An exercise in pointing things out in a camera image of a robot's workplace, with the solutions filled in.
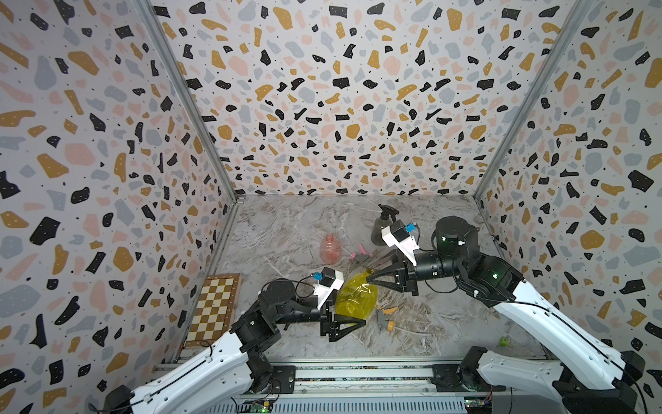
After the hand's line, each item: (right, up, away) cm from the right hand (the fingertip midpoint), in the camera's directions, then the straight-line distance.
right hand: (371, 278), depth 55 cm
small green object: (+44, -25, +25) cm, 56 cm away
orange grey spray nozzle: (+6, -21, +28) cm, 36 cm away
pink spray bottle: (-12, 0, +49) cm, 50 cm away
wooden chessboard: (-48, -17, +29) cm, 58 cm away
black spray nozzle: (+9, +15, +37) cm, 41 cm away
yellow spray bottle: (-3, -7, +7) cm, 10 cm away
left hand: (-2, -9, +4) cm, 10 cm away
